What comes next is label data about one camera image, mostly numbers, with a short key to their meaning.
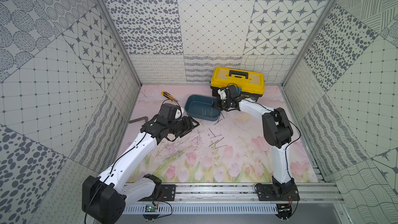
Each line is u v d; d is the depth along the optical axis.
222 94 0.92
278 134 0.56
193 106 1.08
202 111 1.04
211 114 1.04
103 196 0.37
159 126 0.55
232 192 0.76
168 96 1.12
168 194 0.73
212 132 0.95
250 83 0.99
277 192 0.65
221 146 0.90
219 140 0.93
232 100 0.80
